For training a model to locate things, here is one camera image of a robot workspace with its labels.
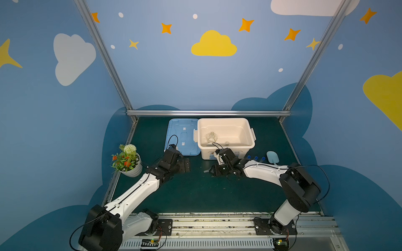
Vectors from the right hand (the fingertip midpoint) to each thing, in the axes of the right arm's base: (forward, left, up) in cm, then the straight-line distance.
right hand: (213, 169), depth 89 cm
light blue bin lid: (+31, +24, -5) cm, 40 cm away
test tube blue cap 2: (+3, -23, +10) cm, 25 cm away
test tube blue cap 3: (+12, -33, -5) cm, 35 cm away
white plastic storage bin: (+28, -14, 0) cm, 31 cm away
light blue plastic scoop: (+13, -39, -5) cm, 41 cm away
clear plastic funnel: (0, +3, -2) cm, 4 cm away
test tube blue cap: (+3, -19, +11) cm, 22 cm away
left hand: (0, +17, +7) cm, 19 cm away
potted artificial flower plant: (-4, +45, +12) cm, 47 cm away
